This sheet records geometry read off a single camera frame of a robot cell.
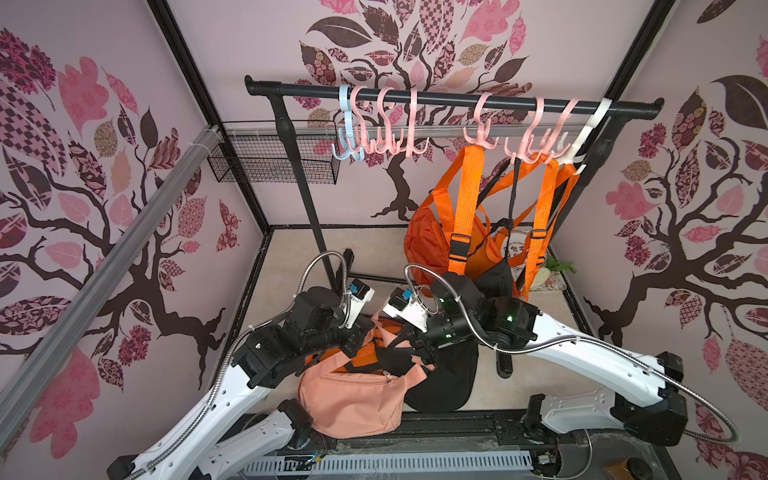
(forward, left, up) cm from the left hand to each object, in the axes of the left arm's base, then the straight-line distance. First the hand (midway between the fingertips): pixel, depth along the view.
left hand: (368, 330), depth 66 cm
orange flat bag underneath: (+3, +3, -23) cm, 23 cm away
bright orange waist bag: (+22, -31, +5) cm, 38 cm away
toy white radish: (+29, -58, -21) cm, 68 cm away
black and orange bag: (-6, -5, +4) cm, 9 cm away
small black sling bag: (+7, -29, +8) cm, 31 cm away
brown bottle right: (-25, -56, -15) cm, 63 cm away
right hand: (-5, -5, +4) cm, 8 cm away
